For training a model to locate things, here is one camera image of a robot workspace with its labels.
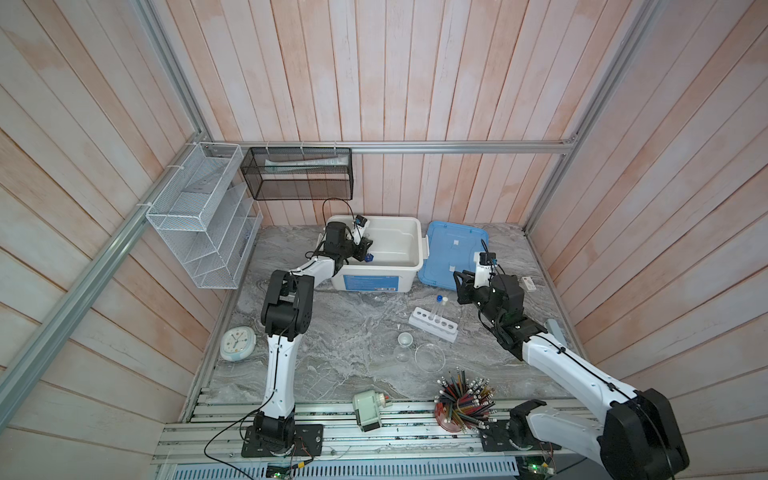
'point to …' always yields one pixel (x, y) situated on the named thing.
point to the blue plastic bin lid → (452, 249)
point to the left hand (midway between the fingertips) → (369, 242)
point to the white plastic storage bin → (398, 248)
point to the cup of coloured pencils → (464, 404)
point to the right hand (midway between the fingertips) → (458, 271)
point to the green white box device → (366, 406)
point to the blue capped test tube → (439, 304)
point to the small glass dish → (405, 339)
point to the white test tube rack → (439, 326)
